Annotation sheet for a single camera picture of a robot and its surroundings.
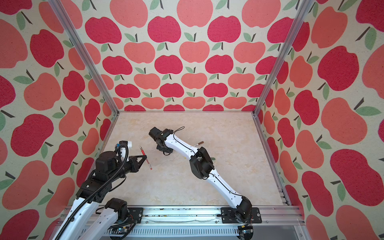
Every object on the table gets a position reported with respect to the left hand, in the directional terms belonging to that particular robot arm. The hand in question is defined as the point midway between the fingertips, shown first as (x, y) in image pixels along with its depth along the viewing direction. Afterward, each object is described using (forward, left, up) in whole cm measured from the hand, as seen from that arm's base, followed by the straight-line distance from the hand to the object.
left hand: (148, 158), depth 72 cm
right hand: (+18, -4, -20) cm, 28 cm away
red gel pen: (+2, +3, +2) cm, 4 cm away
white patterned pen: (+23, -29, -21) cm, 42 cm away
